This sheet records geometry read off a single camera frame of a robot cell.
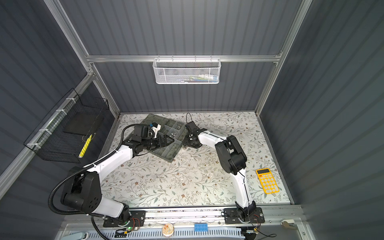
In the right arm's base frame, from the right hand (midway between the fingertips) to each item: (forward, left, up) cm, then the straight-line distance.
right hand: (187, 144), depth 101 cm
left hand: (-7, +9, +14) cm, 18 cm away
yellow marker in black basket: (-19, +45, +28) cm, 56 cm away
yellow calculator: (-24, -47, -1) cm, 53 cm away
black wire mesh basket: (-11, +58, +30) cm, 66 cm away
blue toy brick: (-47, -8, +1) cm, 48 cm away
